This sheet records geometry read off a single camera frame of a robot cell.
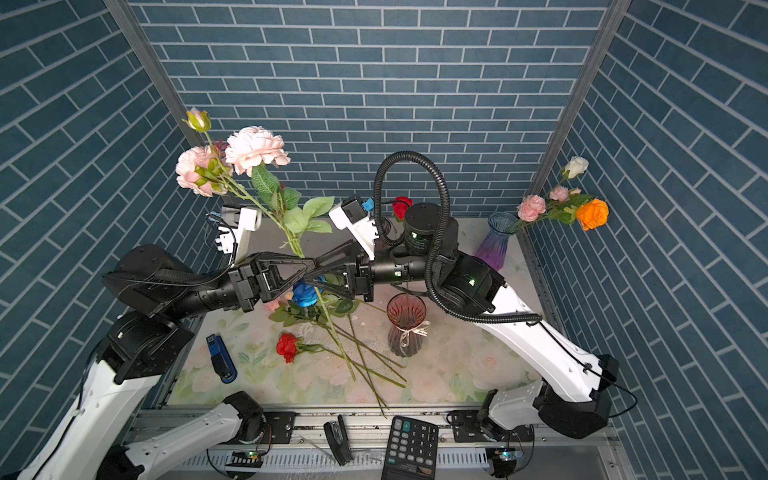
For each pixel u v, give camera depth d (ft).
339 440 2.31
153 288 1.13
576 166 2.46
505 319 1.22
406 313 2.53
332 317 3.07
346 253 1.51
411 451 2.27
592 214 2.15
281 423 2.44
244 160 1.21
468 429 2.42
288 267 1.45
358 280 1.32
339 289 1.39
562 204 2.55
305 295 1.67
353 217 1.32
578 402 1.30
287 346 2.71
